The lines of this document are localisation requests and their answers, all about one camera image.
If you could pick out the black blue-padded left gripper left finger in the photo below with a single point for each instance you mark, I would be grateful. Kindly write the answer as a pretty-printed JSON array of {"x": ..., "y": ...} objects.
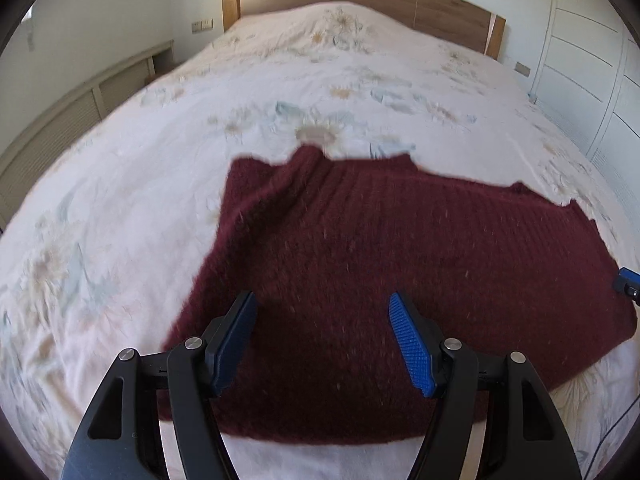
[{"x": 119, "y": 435}]

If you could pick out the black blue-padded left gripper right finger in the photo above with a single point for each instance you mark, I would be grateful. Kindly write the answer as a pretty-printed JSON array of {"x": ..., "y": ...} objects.
[{"x": 524, "y": 435}]

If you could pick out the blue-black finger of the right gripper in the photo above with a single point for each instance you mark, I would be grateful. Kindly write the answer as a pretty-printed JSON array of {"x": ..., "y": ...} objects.
[{"x": 627, "y": 282}]

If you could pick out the dark red knitted sweater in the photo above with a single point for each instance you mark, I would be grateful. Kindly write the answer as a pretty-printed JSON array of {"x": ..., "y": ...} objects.
[{"x": 323, "y": 244}]

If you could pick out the floral pink bed duvet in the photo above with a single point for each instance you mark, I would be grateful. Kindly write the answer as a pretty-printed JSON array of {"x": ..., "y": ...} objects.
[{"x": 104, "y": 251}]

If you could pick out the white wardrobe with panel doors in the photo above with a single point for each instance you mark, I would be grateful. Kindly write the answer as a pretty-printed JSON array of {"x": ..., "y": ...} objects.
[{"x": 587, "y": 83}]

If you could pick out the beige louvered low cabinet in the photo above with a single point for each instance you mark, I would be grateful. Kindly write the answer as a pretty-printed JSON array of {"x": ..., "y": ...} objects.
[{"x": 25, "y": 160}]

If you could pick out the wooden bed headboard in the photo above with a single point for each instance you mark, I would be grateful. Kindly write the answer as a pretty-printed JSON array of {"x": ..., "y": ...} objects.
[{"x": 457, "y": 21}]

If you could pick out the right wall switch plate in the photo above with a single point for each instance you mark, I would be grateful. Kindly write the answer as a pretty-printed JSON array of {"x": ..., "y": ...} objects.
[{"x": 522, "y": 69}]

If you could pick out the wall switch plate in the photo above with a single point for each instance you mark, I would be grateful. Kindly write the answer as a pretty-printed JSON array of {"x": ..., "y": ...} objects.
[
  {"x": 522, "y": 69},
  {"x": 202, "y": 26}
]

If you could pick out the left wall switch plate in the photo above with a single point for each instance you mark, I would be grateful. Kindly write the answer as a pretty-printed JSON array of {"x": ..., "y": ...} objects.
[{"x": 202, "y": 26}]

